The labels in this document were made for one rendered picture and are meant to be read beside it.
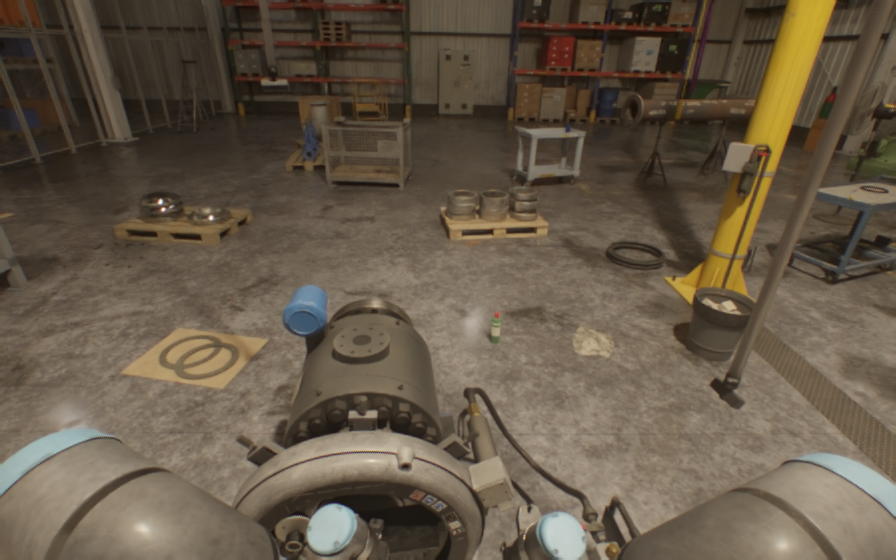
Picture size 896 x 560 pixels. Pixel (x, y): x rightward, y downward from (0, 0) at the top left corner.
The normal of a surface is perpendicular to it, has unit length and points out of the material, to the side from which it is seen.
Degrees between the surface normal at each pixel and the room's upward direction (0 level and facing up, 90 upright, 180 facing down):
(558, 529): 19
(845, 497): 5
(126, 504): 15
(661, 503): 0
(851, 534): 25
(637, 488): 0
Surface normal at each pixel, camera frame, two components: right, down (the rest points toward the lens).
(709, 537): -0.59, -0.75
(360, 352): 0.02, -0.89
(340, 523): -0.14, -0.71
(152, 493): 0.37, -0.88
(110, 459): 0.20, -0.98
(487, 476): -0.37, -0.81
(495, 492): 0.13, 0.46
